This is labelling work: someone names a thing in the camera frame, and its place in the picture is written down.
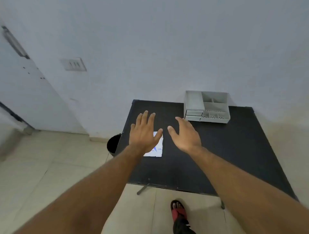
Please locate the white glove packet blue print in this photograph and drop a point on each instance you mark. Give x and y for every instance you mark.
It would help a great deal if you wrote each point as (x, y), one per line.
(158, 151)

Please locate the white door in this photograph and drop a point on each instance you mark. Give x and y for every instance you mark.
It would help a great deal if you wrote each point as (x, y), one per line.
(24, 96)

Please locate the grey metal table leg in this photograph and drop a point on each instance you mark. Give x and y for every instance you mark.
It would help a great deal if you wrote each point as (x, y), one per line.
(142, 189)
(222, 204)

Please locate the black trousers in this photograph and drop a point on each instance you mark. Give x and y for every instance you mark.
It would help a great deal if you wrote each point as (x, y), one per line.
(181, 227)

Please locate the grey plastic organiser tray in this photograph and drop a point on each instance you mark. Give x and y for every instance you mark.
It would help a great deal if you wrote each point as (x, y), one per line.
(194, 100)

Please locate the person's left forearm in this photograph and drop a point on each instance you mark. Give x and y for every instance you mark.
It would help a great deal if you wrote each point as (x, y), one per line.
(96, 192)

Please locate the white wall switch plate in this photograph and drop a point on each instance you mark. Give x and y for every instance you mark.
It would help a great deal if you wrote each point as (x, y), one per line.
(73, 64)

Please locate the person's right forearm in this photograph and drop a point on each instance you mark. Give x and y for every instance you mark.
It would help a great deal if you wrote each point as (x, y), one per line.
(241, 192)

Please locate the red sandal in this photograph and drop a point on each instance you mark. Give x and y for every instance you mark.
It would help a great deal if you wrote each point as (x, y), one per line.
(179, 214)

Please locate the black trash bin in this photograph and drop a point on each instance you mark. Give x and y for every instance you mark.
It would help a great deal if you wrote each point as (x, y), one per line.
(113, 144)

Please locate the person's right hand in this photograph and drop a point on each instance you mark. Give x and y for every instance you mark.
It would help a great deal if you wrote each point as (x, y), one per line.
(187, 138)

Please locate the person's left hand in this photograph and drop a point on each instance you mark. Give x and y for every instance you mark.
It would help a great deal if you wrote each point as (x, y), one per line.
(142, 137)

